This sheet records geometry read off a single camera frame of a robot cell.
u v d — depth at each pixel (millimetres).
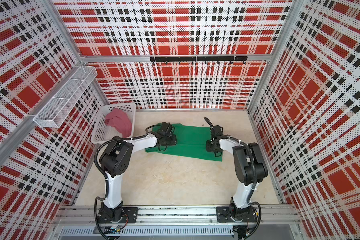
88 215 751
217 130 809
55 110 704
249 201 577
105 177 556
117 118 1078
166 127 809
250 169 486
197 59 884
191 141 978
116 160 537
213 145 743
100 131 1009
